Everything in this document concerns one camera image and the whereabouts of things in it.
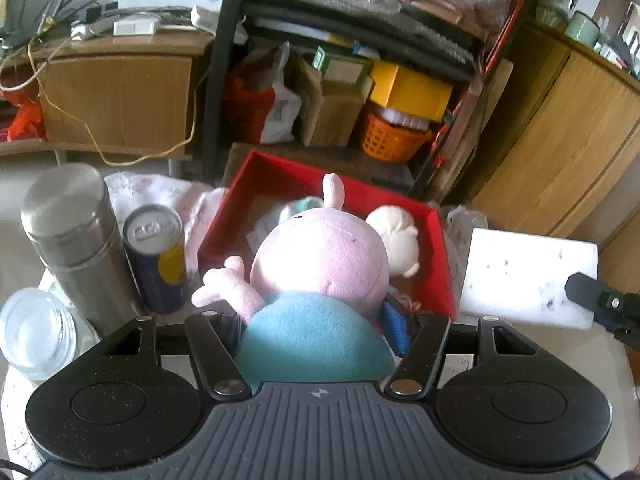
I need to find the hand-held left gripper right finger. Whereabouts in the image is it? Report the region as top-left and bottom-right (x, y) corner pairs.
(381, 296), (538, 396)

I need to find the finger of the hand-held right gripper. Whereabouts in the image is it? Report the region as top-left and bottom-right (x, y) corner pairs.
(564, 271), (640, 323)
(597, 316), (640, 352)

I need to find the low wooden stand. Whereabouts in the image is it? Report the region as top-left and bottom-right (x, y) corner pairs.
(0, 30), (217, 162)

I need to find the white foam block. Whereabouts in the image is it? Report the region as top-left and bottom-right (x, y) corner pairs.
(459, 227), (600, 331)

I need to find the pink pig plush blue shirt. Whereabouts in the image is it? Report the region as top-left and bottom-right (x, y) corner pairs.
(191, 172), (399, 394)

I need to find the white printed plastic bag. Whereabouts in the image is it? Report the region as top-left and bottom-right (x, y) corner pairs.
(260, 42), (304, 144)

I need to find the steel thermos flask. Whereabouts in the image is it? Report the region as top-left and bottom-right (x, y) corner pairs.
(20, 162), (144, 324)

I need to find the brown cardboard sheet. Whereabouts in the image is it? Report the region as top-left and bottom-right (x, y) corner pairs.
(415, 57), (516, 201)

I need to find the glass jar with label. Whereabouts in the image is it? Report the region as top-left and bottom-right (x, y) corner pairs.
(0, 287), (101, 384)

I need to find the blue and yellow drink can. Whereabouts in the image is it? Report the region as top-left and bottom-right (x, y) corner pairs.
(122, 204), (191, 315)

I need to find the tall wooden cabinet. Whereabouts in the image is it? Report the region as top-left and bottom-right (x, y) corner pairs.
(470, 19), (640, 281)

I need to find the orange plastic basket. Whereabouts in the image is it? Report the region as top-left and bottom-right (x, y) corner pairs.
(361, 110), (435, 164)

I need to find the red crumpled plastic bag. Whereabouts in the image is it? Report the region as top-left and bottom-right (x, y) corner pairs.
(0, 67), (49, 142)

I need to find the small green box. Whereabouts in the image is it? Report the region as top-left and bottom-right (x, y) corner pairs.
(312, 46), (374, 87)

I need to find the green ceramic cup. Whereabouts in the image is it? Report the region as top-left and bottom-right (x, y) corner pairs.
(565, 10), (601, 51)

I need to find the yellow box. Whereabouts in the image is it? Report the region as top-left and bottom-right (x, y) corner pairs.
(369, 59), (455, 122)

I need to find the thin yellow cable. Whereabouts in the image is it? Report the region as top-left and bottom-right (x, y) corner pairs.
(27, 35), (211, 167)

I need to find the cream round plush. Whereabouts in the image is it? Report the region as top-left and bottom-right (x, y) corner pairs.
(365, 204), (421, 279)

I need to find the red cardboard box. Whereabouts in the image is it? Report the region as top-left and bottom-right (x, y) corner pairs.
(197, 149), (457, 322)

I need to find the white power adapter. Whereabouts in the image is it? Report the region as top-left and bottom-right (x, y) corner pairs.
(114, 19), (160, 36)

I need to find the white and teal plush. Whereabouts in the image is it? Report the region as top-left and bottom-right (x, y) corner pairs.
(247, 195), (326, 252)

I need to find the black router with antennas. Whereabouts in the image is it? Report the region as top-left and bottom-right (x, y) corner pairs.
(30, 0), (119, 36)

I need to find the black metal shelf rack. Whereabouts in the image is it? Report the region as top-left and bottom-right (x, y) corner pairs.
(200, 0), (543, 199)

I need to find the clear plastic container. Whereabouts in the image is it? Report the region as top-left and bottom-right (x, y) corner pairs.
(377, 105), (431, 130)

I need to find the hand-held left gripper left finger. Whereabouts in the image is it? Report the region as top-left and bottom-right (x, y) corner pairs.
(102, 310), (252, 403)

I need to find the brown cardboard box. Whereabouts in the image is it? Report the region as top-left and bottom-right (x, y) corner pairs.
(292, 52), (371, 147)

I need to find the small glass bowl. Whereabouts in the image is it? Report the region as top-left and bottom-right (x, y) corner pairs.
(536, 0), (566, 29)

